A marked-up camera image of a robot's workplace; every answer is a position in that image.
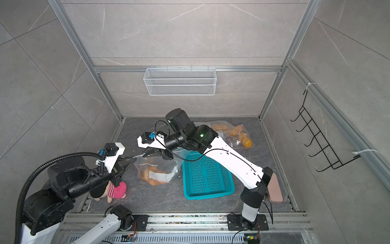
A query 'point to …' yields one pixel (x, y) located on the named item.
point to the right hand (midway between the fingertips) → (148, 151)
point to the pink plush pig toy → (111, 192)
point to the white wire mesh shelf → (180, 81)
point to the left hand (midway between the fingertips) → (134, 155)
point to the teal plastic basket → (203, 178)
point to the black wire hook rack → (331, 157)
